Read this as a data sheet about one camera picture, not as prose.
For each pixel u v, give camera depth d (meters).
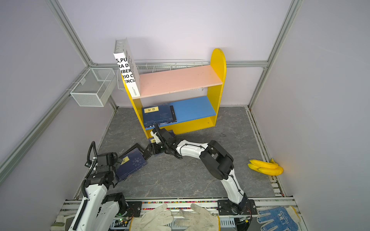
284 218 0.71
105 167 0.61
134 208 0.74
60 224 0.69
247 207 0.67
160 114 0.92
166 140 0.71
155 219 0.71
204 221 0.71
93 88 0.96
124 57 0.54
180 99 1.18
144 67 0.93
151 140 0.96
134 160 0.89
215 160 0.52
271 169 0.84
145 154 0.93
